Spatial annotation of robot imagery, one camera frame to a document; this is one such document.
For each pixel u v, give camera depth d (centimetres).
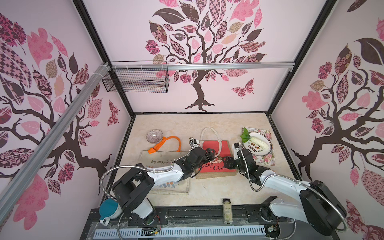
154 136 103
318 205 41
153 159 92
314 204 42
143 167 48
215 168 87
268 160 93
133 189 43
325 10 71
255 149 98
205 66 93
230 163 77
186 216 74
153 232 69
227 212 71
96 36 76
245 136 103
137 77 95
